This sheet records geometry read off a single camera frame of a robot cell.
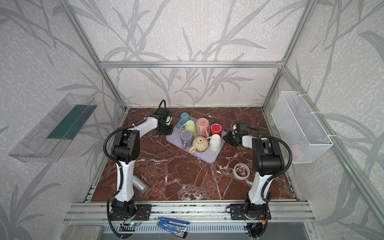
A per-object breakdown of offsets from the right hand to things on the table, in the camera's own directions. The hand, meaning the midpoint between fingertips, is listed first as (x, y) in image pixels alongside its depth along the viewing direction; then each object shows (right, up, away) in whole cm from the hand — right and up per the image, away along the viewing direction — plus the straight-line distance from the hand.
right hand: (224, 133), depth 102 cm
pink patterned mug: (-15, +5, -6) cm, 17 cm away
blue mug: (-28, +11, 0) cm, 30 cm away
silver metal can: (-50, -26, -23) cm, 60 cm away
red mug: (-6, +3, -6) cm, 9 cm away
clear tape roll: (+8, -21, -15) cm, 27 cm away
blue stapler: (-28, -40, -34) cm, 60 cm away
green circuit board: (-49, -41, -31) cm, 71 cm away
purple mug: (-25, -3, -10) cm, 27 cm away
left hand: (-37, +4, +3) cm, 37 cm away
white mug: (-7, -5, -11) cm, 14 cm away
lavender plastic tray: (-35, -2, -1) cm, 35 cm away
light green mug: (-24, +6, -6) cm, 25 cm away
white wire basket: (+27, +2, -41) cm, 49 cm away
